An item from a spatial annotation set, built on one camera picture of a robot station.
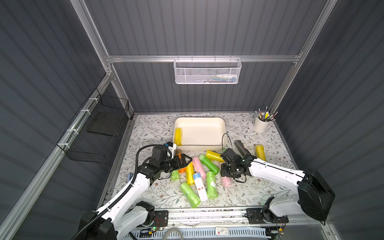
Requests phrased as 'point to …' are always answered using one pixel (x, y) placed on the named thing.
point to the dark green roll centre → (209, 164)
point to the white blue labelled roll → (198, 179)
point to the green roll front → (190, 194)
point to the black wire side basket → (94, 133)
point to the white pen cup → (261, 126)
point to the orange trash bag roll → (182, 170)
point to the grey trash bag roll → (241, 148)
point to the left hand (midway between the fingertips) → (188, 163)
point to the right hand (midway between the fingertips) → (224, 172)
